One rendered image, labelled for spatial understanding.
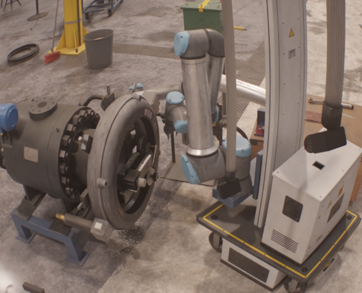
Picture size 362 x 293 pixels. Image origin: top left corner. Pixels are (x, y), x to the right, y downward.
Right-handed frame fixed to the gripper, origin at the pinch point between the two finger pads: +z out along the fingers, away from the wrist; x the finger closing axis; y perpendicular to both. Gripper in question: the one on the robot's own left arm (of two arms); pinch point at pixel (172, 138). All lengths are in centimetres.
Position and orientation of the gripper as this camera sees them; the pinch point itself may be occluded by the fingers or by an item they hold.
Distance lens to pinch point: 275.7
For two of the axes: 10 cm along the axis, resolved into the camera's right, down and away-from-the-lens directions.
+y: -5.5, -7.2, 4.1
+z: -0.8, 5.4, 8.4
